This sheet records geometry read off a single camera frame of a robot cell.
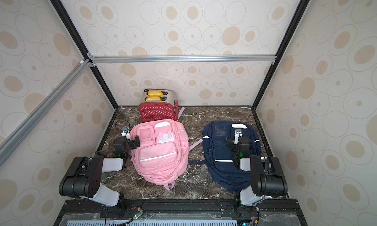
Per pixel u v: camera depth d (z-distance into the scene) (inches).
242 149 28.1
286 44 33.0
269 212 29.0
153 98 38.3
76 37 31.8
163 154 34.5
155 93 40.0
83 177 17.9
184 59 36.2
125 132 31.4
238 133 32.0
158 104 38.6
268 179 17.9
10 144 20.1
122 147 28.3
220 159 34.6
